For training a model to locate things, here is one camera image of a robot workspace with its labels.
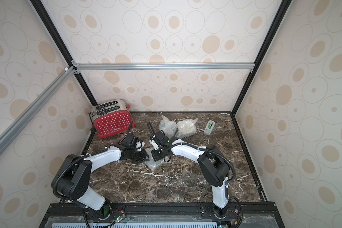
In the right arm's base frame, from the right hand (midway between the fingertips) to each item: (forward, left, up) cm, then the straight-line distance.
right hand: (160, 154), depth 90 cm
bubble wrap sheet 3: (+21, -4, +1) cm, 22 cm away
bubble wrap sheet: (-8, +4, +3) cm, 9 cm away
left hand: (-3, +3, +1) cm, 5 cm away
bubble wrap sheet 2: (+22, -16, 0) cm, 27 cm away
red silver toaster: (+19, +33, +13) cm, 40 cm away
